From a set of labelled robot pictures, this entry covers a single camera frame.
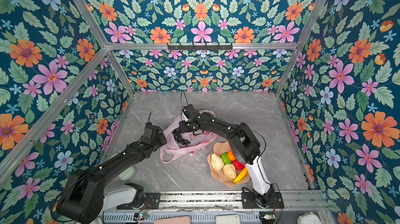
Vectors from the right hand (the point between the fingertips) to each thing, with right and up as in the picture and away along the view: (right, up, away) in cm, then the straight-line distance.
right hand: (182, 126), depth 92 cm
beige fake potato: (+27, -20, -15) cm, 37 cm away
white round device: (+60, -37, -25) cm, 75 cm away
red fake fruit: (+31, -18, -13) cm, 39 cm away
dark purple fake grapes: (-3, -5, +1) cm, 6 cm away
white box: (+25, -38, -24) cm, 51 cm away
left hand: (-9, -4, -4) cm, 10 cm away
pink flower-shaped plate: (+22, -12, -4) cm, 26 cm away
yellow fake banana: (+32, -22, -15) cm, 42 cm away
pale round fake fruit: (+20, -16, -14) cm, 29 cm away
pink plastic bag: (-4, -11, -10) cm, 15 cm away
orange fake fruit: (+27, -13, -13) cm, 33 cm away
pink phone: (+4, -38, -24) cm, 45 cm away
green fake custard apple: (+24, -14, -10) cm, 30 cm away
